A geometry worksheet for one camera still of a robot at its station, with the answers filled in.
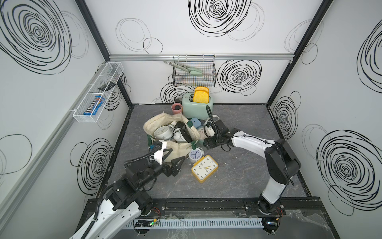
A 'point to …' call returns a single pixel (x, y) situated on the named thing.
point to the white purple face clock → (196, 155)
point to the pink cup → (176, 108)
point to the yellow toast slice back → (201, 88)
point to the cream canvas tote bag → (180, 150)
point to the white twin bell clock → (178, 136)
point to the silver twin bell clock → (163, 132)
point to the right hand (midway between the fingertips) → (210, 140)
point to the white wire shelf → (90, 108)
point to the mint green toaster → (190, 109)
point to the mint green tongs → (189, 69)
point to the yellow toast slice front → (201, 96)
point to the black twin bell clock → (185, 132)
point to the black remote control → (110, 85)
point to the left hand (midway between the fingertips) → (178, 154)
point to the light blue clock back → (196, 123)
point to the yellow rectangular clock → (204, 168)
